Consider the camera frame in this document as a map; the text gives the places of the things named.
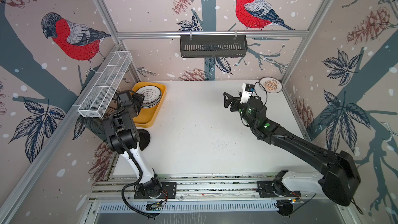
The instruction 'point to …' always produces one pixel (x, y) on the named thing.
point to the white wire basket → (95, 103)
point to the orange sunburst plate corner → (271, 84)
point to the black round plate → (144, 138)
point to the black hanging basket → (235, 47)
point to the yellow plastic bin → (146, 116)
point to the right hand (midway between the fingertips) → (229, 94)
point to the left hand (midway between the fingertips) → (141, 94)
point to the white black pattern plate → (152, 96)
